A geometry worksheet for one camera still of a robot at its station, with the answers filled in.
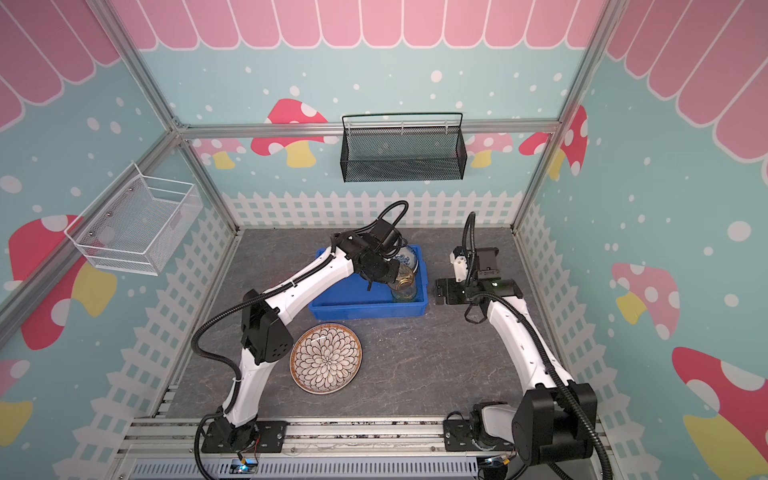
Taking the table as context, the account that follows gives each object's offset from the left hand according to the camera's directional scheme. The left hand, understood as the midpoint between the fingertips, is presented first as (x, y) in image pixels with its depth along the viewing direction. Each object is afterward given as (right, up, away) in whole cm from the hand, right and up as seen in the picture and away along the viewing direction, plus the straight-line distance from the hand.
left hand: (390, 280), depth 87 cm
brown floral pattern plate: (-19, -22, -1) cm, 29 cm away
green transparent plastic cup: (+5, -5, +4) cm, 8 cm away
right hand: (+16, -2, -4) cm, 17 cm away
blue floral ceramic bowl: (+6, +6, +12) cm, 15 cm away
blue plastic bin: (-13, -6, +7) cm, 16 cm away
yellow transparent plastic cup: (+4, 0, +5) cm, 7 cm away
